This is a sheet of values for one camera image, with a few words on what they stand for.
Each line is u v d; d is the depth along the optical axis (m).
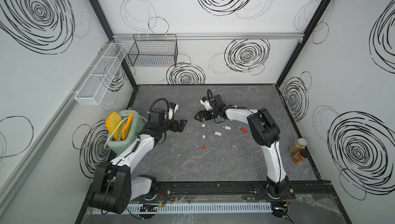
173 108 0.75
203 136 0.93
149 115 0.66
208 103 0.93
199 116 0.90
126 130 0.70
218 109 0.81
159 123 0.67
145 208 0.72
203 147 0.89
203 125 0.96
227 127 0.96
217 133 0.94
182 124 0.77
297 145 0.80
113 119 0.75
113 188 0.40
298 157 0.79
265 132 0.57
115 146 0.74
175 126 0.76
